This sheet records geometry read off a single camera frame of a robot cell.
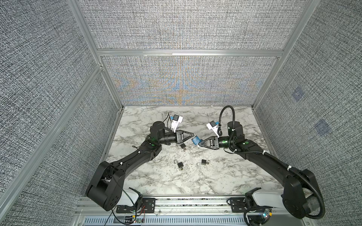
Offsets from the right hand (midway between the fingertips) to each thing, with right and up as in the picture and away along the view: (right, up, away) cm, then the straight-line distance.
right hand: (199, 144), depth 74 cm
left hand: (-4, +4, -1) cm, 6 cm away
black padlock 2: (-10, -16, +14) cm, 23 cm away
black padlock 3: (+4, -14, +14) cm, 20 cm away
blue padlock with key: (-2, +2, -1) cm, 3 cm away
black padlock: (-8, -5, +21) cm, 23 cm away
